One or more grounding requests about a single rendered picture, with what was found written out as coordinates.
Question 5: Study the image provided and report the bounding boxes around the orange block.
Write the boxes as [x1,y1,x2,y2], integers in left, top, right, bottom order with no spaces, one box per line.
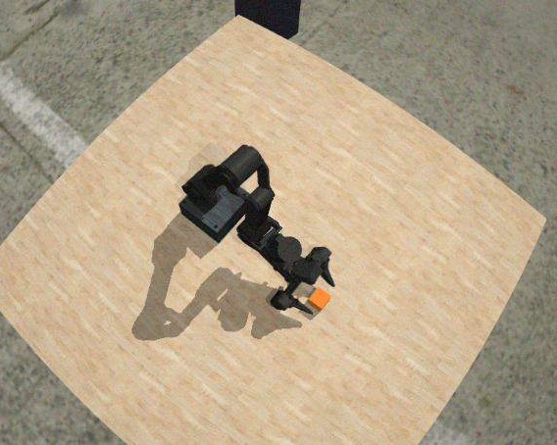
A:
[307,287,331,312]

